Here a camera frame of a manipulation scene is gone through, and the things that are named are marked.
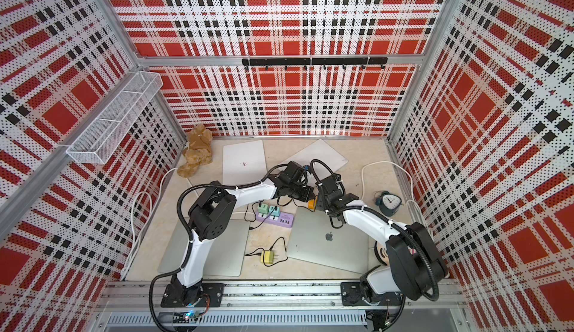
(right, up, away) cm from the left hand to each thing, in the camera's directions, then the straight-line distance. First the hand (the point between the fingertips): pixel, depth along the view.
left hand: (316, 195), depth 94 cm
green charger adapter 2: (-17, -5, -8) cm, 19 cm away
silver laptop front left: (-35, -22, -8) cm, 42 cm away
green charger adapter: (-22, -4, -8) cm, 23 cm away
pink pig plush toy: (+21, -17, -18) cm, 33 cm away
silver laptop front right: (-2, -15, -8) cm, 17 cm away
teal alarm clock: (+30, -3, -3) cm, 30 cm away
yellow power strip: (-3, -3, -3) cm, 5 cm away
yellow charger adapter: (-19, -20, -15) cm, 31 cm away
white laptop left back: (-36, +14, +16) cm, 41 cm away
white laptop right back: (+3, +20, +22) cm, 29 cm away
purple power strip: (-13, -8, -6) cm, 17 cm away
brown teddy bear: (-54, +19, +5) cm, 57 cm away
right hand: (+4, -1, -5) cm, 7 cm away
